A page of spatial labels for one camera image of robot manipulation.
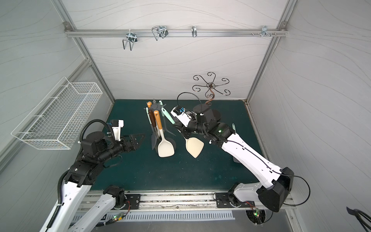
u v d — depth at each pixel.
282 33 0.78
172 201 0.75
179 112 0.55
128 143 0.58
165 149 0.79
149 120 0.68
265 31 0.76
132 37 0.78
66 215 0.41
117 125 0.59
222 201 0.73
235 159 0.86
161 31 0.77
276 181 0.39
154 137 0.79
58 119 0.69
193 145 0.74
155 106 0.64
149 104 0.64
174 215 0.70
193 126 0.57
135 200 0.73
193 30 0.73
